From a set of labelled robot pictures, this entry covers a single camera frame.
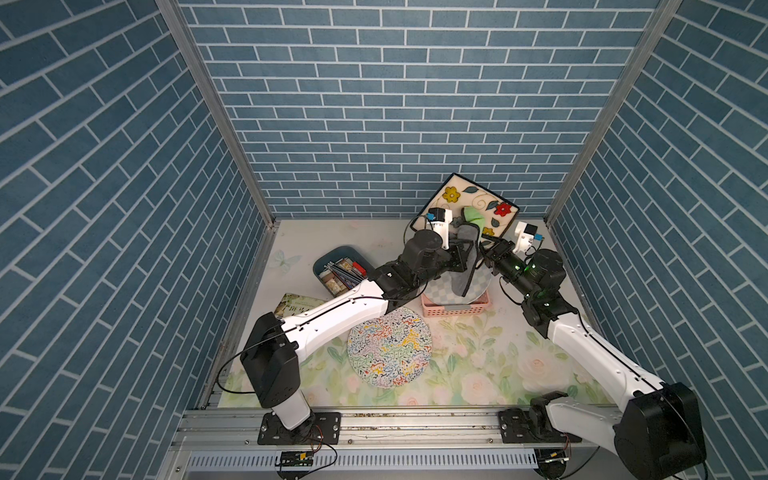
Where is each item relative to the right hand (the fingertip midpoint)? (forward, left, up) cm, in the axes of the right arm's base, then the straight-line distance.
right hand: (477, 235), depth 72 cm
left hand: (-4, -1, 0) cm, 4 cm away
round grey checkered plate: (-16, +9, -1) cm, 18 cm away
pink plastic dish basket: (-4, -5, -28) cm, 29 cm away
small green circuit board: (-45, +41, -35) cm, 70 cm away
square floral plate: (+7, -5, +1) cm, 8 cm away
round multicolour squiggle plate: (-18, +20, -32) cm, 42 cm away
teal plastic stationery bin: (+8, +40, -30) cm, 51 cm away
